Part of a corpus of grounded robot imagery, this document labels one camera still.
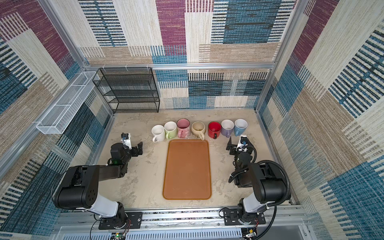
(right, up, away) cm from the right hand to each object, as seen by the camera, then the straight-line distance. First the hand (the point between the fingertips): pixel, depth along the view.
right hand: (239, 139), depth 89 cm
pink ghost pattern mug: (-33, +7, +8) cm, 34 cm away
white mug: (-49, +4, +11) cm, 51 cm away
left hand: (-63, -1, +5) cm, 63 cm away
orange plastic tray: (-30, -20, -2) cm, 37 cm away
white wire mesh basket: (-90, +10, -18) cm, 93 cm away
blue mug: (+4, +7, +9) cm, 12 cm away
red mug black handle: (-12, +5, +16) cm, 21 cm away
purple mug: (-3, +8, +16) cm, 18 cm away
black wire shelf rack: (-73, +34, +20) cm, 83 cm away
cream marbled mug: (-23, +5, +16) cm, 29 cm away
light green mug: (-42, +7, +12) cm, 44 cm away
